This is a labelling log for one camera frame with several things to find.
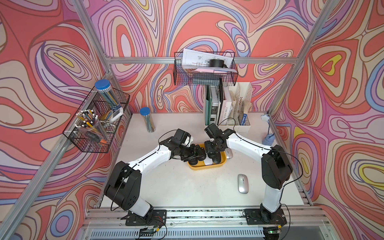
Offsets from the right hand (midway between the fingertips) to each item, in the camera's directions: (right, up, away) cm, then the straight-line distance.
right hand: (212, 151), depth 91 cm
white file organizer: (+21, +32, +8) cm, 39 cm away
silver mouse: (+11, -2, +3) cm, 12 cm away
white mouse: (-2, -6, +1) cm, 7 cm away
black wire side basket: (-54, +19, -16) cm, 60 cm away
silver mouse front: (+17, -17, -7) cm, 25 cm away
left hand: (-7, -1, -8) cm, 11 cm away
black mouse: (+3, -5, +1) cm, 6 cm away
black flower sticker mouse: (-12, -6, 0) cm, 13 cm away
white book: (+10, +27, +3) cm, 29 cm away
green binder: (-3, +29, -4) cm, 29 cm away
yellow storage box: (-7, -8, 0) cm, 11 cm away
